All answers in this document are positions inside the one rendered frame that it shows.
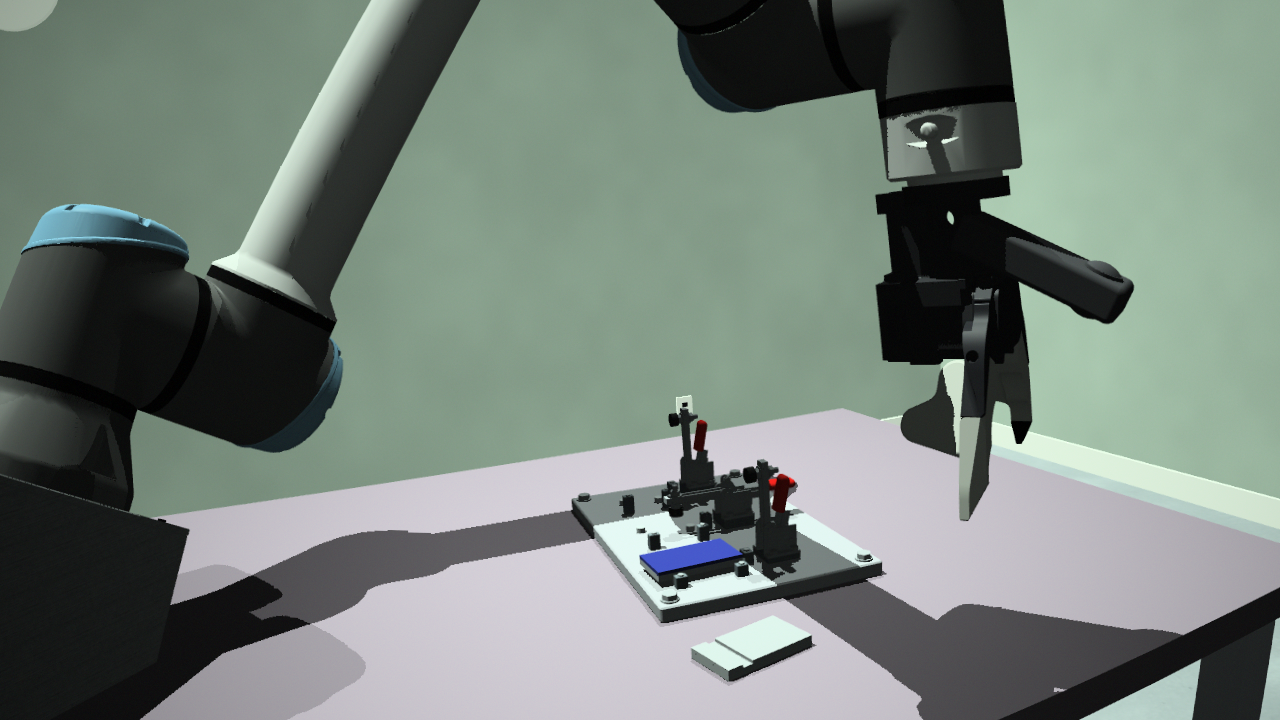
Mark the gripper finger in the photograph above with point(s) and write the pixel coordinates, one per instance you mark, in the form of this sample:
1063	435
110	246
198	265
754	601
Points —
937	423
1014	386

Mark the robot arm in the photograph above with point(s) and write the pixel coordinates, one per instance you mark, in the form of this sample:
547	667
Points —
100	306

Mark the toggle clamp with red handle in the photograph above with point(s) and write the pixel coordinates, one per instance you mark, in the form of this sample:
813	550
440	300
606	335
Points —
736	507

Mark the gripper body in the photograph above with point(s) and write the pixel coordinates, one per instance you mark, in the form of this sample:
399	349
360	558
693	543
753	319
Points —
922	318

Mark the blue flat blank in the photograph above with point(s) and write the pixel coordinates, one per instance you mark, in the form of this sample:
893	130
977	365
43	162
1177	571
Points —
690	559

